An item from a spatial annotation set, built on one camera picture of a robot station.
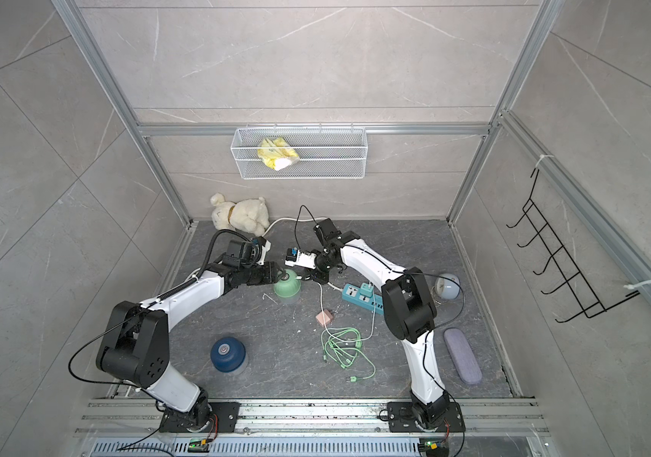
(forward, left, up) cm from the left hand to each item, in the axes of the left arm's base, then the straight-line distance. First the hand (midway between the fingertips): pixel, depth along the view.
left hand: (284, 269), depth 91 cm
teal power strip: (-5, -22, -9) cm, 24 cm away
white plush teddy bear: (+27, +16, -2) cm, 32 cm away
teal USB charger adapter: (-6, -27, -4) cm, 28 cm away
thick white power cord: (+25, +12, -11) cm, 30 cm away
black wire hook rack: (-21, -71, +20) cm, 77 cm away
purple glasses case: (-27, -53, -9) cm, 60 cm away
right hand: (0, -7, -2) cm, 7 cm away
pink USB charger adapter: (-14, -13, -8) cm, 20 cm away
